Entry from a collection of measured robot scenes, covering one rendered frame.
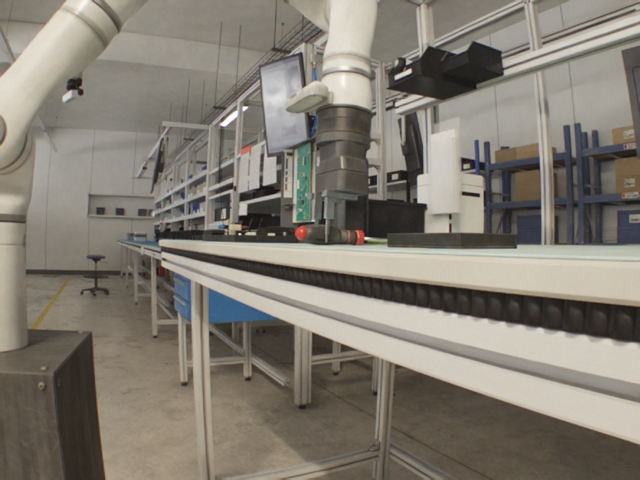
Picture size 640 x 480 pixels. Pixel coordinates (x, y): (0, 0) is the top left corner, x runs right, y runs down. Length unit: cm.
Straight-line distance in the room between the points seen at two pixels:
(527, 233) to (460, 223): 362
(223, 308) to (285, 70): 130
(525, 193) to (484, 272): 471
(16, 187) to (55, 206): 1141
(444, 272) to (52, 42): 56
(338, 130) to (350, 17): 17
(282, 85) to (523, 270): 215
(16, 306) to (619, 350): 63
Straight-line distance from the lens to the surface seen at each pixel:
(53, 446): 58
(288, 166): 99
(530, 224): 490
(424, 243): 41
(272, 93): 237
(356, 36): 64
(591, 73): 530
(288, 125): 228
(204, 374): 142
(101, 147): 1222
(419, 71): 125
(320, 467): 171
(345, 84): 60
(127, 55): 636
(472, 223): 137
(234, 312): 250
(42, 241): 1210
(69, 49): 65
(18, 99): 63
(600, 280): 20
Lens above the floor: 101
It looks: 2 degrees up
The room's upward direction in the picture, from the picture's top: 1 degrees clockwise
